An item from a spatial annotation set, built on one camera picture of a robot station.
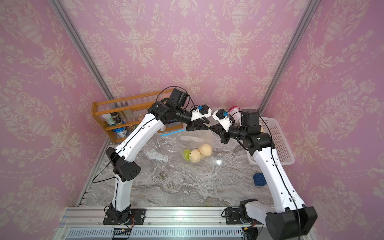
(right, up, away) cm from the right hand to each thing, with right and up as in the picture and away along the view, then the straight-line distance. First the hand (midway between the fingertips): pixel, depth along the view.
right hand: (213, 126), depth 70 cm
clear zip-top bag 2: (-31, -18, +25) cm, 43 cm away
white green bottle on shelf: (-60, +4, +20) cm, 64 cm away
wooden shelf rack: (-49, +10, +26) cm, 57 cm away
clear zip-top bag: (-7, -13, +22) cm, 27 cm away
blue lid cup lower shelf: (-56, -4, +27) cm, 63 cm away
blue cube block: (+27, -29, +11) cm, 41 cm away
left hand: (-3, +2, +1) cm, 3 cm away
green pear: (-13, -16, +18) cm, 28 cm away
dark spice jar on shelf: (-56, +5, +20) cm, 59 cm away
